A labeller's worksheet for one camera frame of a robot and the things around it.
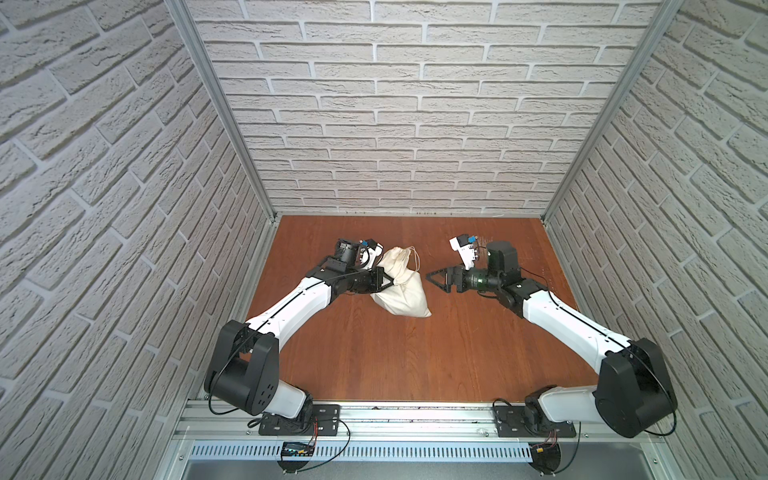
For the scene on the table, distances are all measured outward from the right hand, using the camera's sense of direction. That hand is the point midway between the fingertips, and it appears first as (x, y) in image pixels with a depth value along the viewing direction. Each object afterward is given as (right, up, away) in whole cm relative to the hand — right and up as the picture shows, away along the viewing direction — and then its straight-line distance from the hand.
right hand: (427, 278), depth 78 cm
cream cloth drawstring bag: (-5, -5, +3) cm, 8 cm away
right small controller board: (+28, -42, -8) cm, 51 cm away
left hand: (-10, +1, +5) cm, 11 cm away
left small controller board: (-33, -43, -6) cm, 54 cm away
